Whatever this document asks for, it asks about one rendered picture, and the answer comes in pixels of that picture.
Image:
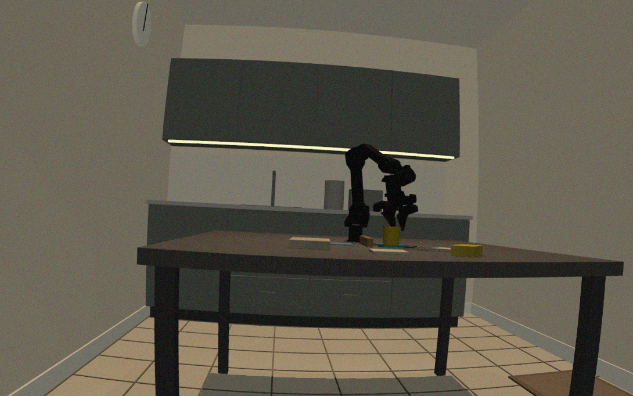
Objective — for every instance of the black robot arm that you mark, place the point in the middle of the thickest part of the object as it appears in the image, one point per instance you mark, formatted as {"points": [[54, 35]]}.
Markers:
{"points": [[399, 176]]}

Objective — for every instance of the orange wooden bar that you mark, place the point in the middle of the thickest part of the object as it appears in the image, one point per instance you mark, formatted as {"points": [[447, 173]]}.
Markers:
{"points": [[366, 241]]}

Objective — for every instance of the yellow rectangular block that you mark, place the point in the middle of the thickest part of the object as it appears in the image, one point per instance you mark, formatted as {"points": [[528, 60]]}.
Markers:
{"points": [[466, 250]]}

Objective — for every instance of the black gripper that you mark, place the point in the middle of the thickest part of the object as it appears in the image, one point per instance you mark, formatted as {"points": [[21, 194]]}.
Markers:
{"points": [[389, 209]]}

